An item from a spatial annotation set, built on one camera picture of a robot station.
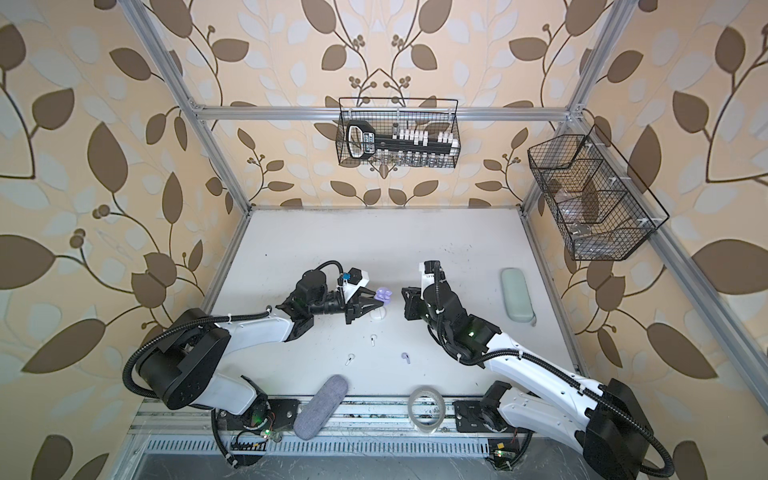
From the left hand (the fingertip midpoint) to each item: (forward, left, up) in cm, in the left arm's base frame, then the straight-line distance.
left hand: (382, 298), depth 79 cm
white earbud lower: (-11, +9, -15) cm, 21 cm away
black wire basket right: (+21, -57, +14) cm, 62 cm away
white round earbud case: (-3, +1, -4) cm, 5 cm away
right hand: (0, -6, +2) cm, 6 cm away
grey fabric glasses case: (-24, +14, -11) cm, 30 cm away
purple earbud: (-10, -7, -15) cm, 20 cm away
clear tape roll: (-23, -12, -15) cm, 30 cm away
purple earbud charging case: (+2, 0, -1) cm, 2 cm away
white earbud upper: (-6, +3, -15) cm, 16 cm away
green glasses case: (+9, -42, -13) cm, 45 cm away
